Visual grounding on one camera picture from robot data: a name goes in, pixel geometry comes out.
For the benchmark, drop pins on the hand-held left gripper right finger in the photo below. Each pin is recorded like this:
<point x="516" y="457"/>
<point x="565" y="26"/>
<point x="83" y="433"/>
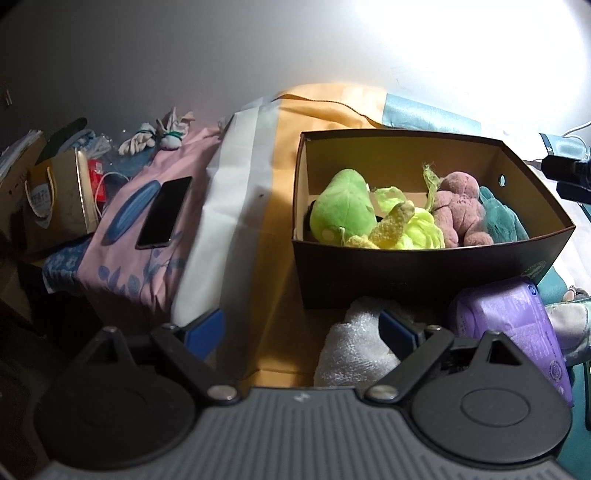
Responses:
<point x="392" y="332"/>

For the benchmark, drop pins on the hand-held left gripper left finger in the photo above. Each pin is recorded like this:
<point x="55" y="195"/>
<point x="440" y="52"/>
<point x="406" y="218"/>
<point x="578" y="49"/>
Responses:
<point x="205" y="334"/>

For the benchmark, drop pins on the white towel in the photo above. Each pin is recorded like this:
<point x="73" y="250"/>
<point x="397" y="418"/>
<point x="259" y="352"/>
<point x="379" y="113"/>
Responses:
<point x="351" y="346"/>

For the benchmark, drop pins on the brown cardboard box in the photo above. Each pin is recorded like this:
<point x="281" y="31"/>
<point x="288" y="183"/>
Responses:
<point x="392" y="277"/>

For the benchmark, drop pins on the teal mesh sponge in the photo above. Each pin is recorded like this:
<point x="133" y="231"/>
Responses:
<point x="501" y="221"/>

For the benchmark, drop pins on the yellow plush piece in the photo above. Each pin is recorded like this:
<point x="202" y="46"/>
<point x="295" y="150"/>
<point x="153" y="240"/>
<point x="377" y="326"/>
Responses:
<point x="392" y="222"/>

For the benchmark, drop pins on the purple packet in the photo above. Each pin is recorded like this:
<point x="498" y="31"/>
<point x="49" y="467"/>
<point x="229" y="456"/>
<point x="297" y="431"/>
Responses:
<point x="503" y="309"/>

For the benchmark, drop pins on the pink plush toy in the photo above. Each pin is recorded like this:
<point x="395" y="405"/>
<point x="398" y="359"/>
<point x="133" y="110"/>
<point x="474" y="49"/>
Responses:
<point x="457" y="203"/>

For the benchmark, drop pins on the grey fuzzy sock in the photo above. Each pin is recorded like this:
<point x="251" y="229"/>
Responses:
<point x="577" y="293"/>

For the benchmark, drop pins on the green plush toy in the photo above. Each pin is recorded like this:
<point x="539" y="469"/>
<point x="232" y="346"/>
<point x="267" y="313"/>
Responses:
<point x="341" y="203"/>

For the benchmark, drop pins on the pink patterned pillow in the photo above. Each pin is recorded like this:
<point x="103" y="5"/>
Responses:
<point x="138" y="277"/>

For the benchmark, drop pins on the black smartphone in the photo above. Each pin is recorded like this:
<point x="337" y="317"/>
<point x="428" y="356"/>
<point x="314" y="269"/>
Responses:
<point x="164" y="212"/>

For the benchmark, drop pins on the red packet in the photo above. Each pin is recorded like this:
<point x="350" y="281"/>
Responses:
<point x="96" y="177"/>

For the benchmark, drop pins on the paper gift bag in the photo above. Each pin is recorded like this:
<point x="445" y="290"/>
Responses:
<point x="60" y="203"/>

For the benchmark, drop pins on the white glove bundle green tie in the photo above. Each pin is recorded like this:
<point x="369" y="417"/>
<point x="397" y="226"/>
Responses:
<point x="173" y="134"/>

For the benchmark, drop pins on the blue plastic packet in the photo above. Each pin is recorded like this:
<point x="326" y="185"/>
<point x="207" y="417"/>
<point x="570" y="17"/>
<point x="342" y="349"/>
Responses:
<point x="92" y="143"/>

